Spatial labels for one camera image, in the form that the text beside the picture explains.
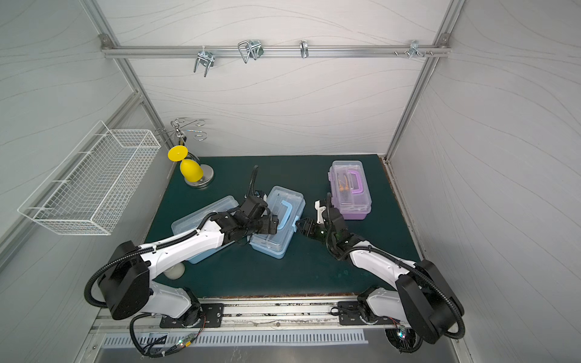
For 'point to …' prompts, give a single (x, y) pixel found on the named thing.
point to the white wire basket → (85, 190)
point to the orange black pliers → (345, 187)
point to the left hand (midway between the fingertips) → (266, 223)
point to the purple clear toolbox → (349, 189)
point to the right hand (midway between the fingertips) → (299, 222)
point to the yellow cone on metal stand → (194, 172)
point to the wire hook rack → (179, 131)
